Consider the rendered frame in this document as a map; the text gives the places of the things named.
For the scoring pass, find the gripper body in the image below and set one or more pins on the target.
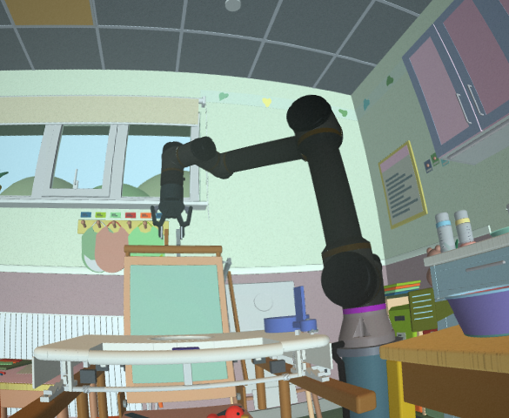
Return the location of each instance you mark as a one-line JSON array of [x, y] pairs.
[[171, 198]]

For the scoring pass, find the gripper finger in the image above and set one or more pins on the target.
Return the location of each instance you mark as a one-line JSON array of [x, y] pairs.
[[159, 220], [183, 222]]

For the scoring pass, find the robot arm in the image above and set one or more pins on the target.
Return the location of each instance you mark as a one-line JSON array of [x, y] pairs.
[[328, 174]]

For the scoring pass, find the green padded high chair back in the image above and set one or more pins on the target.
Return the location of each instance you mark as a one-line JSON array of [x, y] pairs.
[[171, 305]]

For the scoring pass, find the purple tray tab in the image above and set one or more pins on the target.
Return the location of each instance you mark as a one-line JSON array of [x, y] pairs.
[[185, 348]]

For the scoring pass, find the white high chair tray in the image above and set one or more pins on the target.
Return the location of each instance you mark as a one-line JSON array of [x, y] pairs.
[[149, 352]]

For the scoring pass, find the blue cup holder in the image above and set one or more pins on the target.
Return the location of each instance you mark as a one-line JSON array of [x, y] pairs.
[[301, 311]]

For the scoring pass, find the white tray release bar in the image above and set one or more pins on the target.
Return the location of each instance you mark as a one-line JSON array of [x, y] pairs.
[[171, 384]]

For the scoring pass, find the grey tray clamp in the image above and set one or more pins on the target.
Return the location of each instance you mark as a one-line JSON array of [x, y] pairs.
[[279, 366], [89, 375]]

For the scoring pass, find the purple bowl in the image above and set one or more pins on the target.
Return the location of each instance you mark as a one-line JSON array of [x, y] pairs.
[[493, 311]]

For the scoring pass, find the light green bib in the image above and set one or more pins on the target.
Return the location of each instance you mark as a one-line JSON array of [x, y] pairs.
[[143, 237]]

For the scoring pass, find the yellow peg rack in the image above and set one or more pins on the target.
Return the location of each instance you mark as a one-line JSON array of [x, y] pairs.
[[115, 224]]

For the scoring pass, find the pink bib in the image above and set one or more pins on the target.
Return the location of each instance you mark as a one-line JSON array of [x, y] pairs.
[[110, 254]]

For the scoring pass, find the white framed window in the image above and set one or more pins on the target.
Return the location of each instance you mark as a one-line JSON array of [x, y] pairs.
[[119, 161]]

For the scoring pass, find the green and white bib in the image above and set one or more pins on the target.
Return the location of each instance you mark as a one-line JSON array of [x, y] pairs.
[[88, 248]]

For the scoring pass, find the beige roller blind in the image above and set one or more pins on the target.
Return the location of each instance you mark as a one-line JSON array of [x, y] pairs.
[[84, 111]]

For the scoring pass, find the white square panel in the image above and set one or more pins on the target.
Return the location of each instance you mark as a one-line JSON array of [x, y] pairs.
[[276, 318]]

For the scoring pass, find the white radiator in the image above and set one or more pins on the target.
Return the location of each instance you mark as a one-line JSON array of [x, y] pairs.
[[49, 333]]

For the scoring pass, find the red toy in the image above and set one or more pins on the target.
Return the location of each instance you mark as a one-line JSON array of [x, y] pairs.
[[233, 411]]

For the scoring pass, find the round ceiling lamp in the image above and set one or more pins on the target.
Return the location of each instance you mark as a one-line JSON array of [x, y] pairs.
[[232, 4]]

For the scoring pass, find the low wooden table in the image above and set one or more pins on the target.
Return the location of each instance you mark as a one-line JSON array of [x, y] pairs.
[[19, 383]]

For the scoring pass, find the yellow ceiling panel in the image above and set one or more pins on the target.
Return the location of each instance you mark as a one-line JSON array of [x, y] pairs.
[[51, 12]]

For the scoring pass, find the yellow framed poster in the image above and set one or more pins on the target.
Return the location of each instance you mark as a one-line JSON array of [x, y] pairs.
[[403, 187]]

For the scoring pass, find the stack of coloured papers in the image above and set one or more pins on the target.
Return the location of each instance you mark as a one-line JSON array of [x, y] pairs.
[[403, 289]]

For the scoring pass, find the green slatted toy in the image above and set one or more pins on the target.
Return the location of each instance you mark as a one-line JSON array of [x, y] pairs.
[[419, 307]]

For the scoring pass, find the brown teddy bear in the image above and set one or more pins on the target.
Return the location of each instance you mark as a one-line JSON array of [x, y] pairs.
[[433, 251]]

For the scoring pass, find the grey bottle with blue band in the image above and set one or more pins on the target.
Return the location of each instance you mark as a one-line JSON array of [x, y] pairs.
[[445, 233]]

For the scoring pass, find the grey bottle with yellow band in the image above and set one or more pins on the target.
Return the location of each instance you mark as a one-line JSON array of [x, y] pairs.
[[464, 228]]

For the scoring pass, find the grey counter cabinet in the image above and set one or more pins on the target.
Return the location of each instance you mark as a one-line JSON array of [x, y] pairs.
[[467, 265]]

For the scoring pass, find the yellow wooden table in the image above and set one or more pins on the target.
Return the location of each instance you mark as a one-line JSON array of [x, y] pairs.
[[454, 374]]

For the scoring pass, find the green heart wall sticker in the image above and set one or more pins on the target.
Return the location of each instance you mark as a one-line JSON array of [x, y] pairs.
[[366, 104], [390, 80], [343, 112], [223, 96]]

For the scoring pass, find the yellow heart wall sticker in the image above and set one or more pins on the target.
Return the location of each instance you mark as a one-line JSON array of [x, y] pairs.
[[266, 102]]

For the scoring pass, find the wooden high chair frame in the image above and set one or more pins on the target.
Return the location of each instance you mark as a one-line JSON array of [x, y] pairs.
[[339, 394]]

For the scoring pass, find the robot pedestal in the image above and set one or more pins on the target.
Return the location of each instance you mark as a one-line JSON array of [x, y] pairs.
[[363, 370]]

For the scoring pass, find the small square wall sticker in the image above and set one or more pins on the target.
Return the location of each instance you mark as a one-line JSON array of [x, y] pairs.
[[428, 166]]

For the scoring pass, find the grey and pink wall cupboard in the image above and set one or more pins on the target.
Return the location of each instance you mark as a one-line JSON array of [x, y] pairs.
[[467, 78]]

